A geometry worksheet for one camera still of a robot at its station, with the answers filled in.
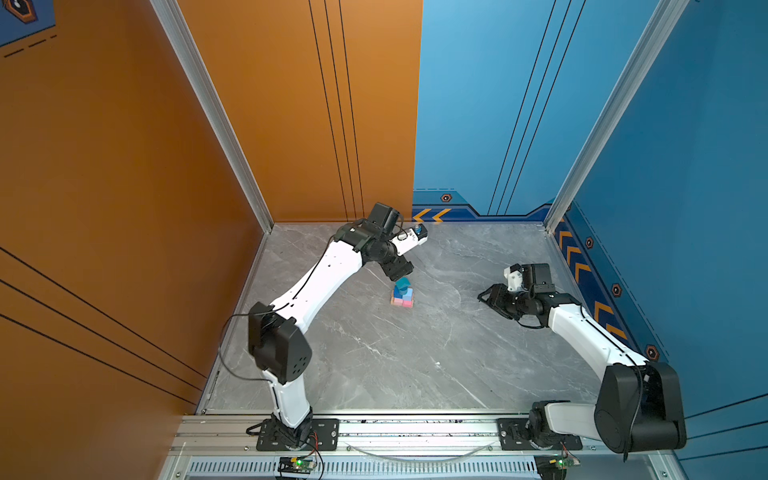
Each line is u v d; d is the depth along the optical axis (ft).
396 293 3.05
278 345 1.48
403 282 2.91
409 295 3.07
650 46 2.44
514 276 2.66
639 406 1.36
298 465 2.32
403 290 3.00
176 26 2.33
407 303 3.11
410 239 2.33
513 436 2.38
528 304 2.19
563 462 2.28
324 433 2.40
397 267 2.36
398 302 3.13
